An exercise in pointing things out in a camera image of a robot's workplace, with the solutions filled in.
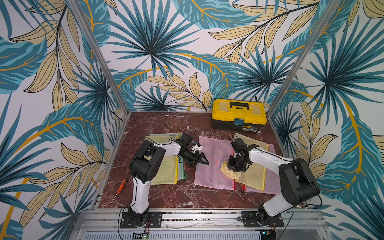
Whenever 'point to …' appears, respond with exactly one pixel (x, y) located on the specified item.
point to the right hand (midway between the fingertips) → (229, 168)
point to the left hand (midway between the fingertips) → (204, 166)
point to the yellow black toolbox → (238, 115)
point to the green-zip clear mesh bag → (182, 175)
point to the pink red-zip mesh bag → (216, 151)
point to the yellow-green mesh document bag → (167, 173)
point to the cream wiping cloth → (231, 174)
